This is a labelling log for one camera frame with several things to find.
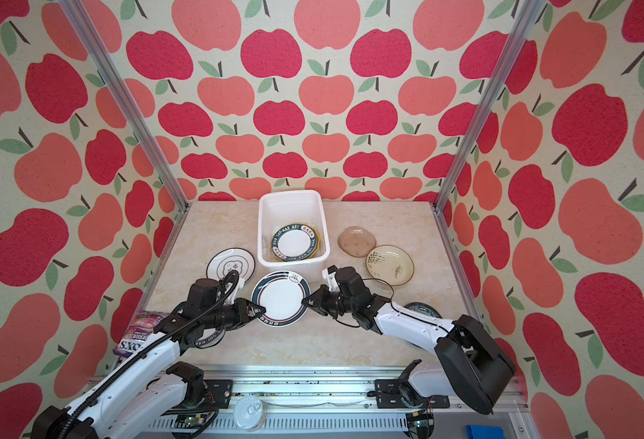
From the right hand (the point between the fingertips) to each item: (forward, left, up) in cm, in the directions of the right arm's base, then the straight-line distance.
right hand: (305, 299), depth 79 cm
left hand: (-5, +11, -1) cm, 12 cm away
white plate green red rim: (+2, +8, -2) cm, 8 cm away
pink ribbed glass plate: (+33, -15, -12) cm, 38 cm away
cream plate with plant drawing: (+24, -29, -13) cm, 39 cm away
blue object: (-26, -49, -11) cm, 56 cm away
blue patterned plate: (+7, -38, -12) cm, 41 cm away
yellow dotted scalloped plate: (+30, 0, -8) cm, 31 cm away
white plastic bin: (+37, +16, 0) cm, 40 cm away
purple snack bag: (-10, +51, -8) cm, 52 cm away
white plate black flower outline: (+19, +32, -11) cm, 39 cm away
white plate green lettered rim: (+28, +9, -10) cm, 31 cm away
